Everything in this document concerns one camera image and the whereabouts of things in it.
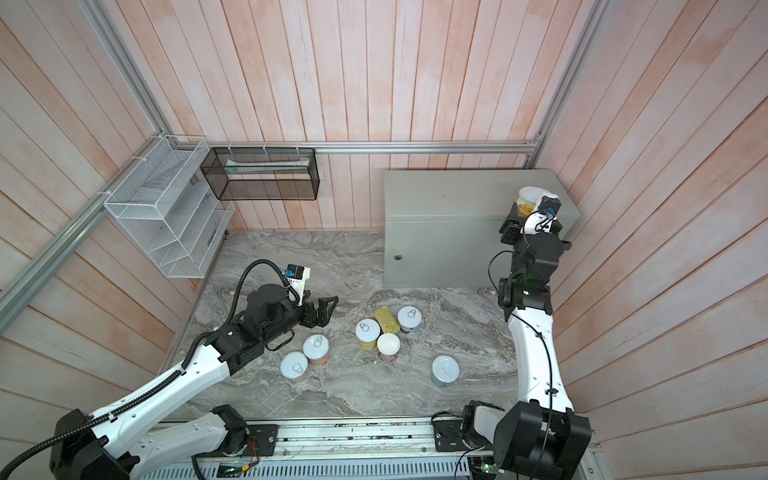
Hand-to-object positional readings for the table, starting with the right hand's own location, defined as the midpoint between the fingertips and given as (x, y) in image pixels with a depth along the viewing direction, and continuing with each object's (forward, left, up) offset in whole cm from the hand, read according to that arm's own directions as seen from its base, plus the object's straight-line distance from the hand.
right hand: (530, 204), depth 68 cm
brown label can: (-22, +53, -35) cm, 67 cm away
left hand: (-15, +50, -21) cm, 56 cm away
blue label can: (-11, +26, -37) cm, 47 cm away
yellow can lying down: (-11, +33, -37) cm, 51 cm away
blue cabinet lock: (+4, +30, -25) cm, 39 cm away
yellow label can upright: (-16, +39, -35) cm, 55 cm away
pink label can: (-27, +58, -35) cm, 73 cm away
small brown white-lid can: (-21, +33, -35) cm, 52 cm away
